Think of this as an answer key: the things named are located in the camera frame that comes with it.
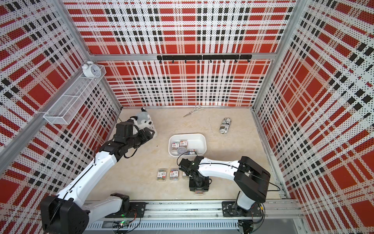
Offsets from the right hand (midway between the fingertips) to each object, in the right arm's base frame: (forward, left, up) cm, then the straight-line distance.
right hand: (200, 190), depth 78 cm
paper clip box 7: (+8, +9, -1) cm, 12 cm away
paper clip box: (+28, +16, 0) cm, 32 cm away
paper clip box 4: (-1, 0, +1) cm, 1 cm away
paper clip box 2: (+29, +10, 0) cm, 31 cm away
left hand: (+26, +26, +17) cm, 40 cm away
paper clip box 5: (+9, +22, 0) cm, 24 cm away
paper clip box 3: (+23, +4, 0) cm, 23 cm away
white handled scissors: (+65, +1, -3) cm, 65 cm away
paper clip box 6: (+9, +15, 0) cm, 18 cm away
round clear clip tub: (+24, +11, 0) cm, 27 cm away
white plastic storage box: (+33, +3, -3) cm, 34 cm away
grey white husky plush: (+36, +35, +16) cm, 53 cm away
